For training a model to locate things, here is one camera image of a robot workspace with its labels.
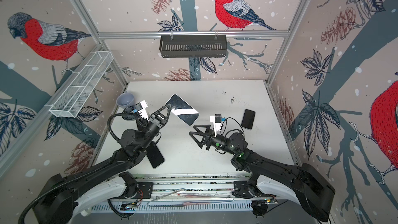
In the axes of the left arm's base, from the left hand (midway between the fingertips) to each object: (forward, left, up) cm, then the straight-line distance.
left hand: (169, 106), depth 61 cm
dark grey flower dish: (+17, +34, -35) cm, 51 cm away
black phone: (+15, -43, -35) cm, 57 cm away
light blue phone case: (+2, -5, -5) cm, 7 cm away
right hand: (-7, -8, -11) cm, 15 cm away
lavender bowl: (+31, +42, -34) cm, 62 cm away
